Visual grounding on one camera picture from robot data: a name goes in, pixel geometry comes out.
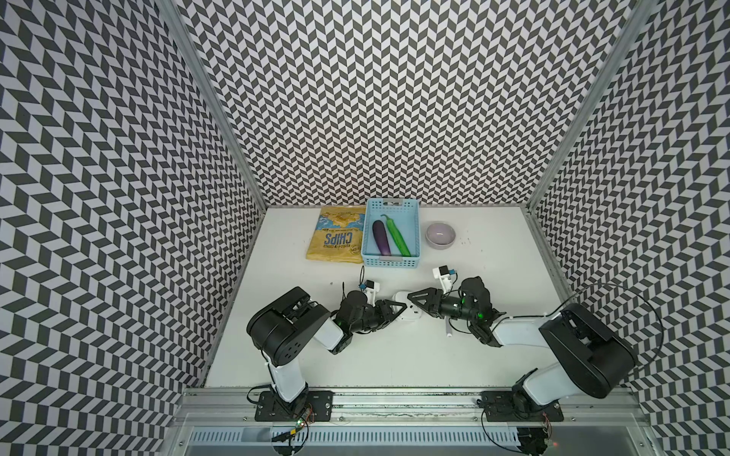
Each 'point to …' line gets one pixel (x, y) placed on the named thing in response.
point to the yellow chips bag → (338, 234)
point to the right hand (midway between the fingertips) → (410, 303)
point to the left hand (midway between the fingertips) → (404, 313)
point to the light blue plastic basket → (406, 216)
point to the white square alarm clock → (412, 312)
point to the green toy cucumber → (396, 236)
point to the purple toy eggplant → (381, 238)
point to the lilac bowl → (440, 236)
